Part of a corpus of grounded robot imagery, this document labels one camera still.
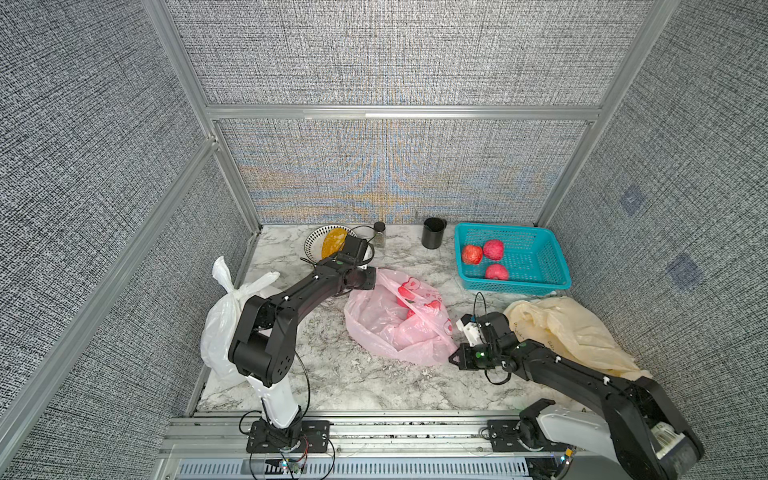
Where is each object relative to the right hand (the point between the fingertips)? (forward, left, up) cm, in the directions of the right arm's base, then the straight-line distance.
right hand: (448, 352), depth 85 cm
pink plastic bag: (+10, +13, 0) cm, 16 cm away
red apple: (+33, -12, +3) cm, 36 cm away
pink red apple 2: (+15, +12, +8) cm, 20 cm away
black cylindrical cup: (+44, 0, +3) cm, 44 cm away
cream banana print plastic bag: (+4, -32, +7) cm, 33 cm away
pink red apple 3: (+10, +5, +7) cm, 13 cm away
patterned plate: (+41, +45, -1) cm, 61 cm away
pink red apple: (+25, -19, +4) cm, 32 cm away
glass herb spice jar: (+43, +20, -1) cm, 47 cm away
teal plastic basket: (+37, -36, -3) cm, 52 cm away
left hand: (+21, +21, +7) cm, 31 cm away
